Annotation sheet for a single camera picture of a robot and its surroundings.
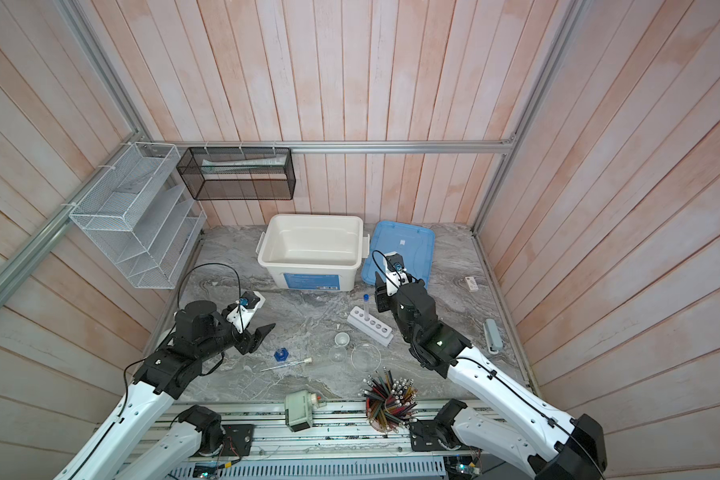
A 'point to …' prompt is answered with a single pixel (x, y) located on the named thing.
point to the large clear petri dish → (365, 357)
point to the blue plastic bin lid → (416, 246)
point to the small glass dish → (342, 339)
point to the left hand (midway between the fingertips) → (262, 322)
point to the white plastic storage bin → (312, 252)
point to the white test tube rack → (370, 327)
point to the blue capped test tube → (366, 306)
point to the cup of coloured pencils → (390, 403)
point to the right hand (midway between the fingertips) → (385, 271)
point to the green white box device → (298, 409)
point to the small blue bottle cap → (281, 354)
